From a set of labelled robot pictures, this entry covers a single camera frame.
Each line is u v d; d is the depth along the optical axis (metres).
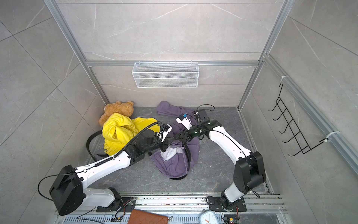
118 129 0.85
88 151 0.93
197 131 0.69
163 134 0.65
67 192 0.41
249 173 0.43
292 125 0.69
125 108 1.07
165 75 1.01
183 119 0.71
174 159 0.89
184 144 0.75
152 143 0.63
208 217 0.68
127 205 0.73
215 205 0.73
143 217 0.69
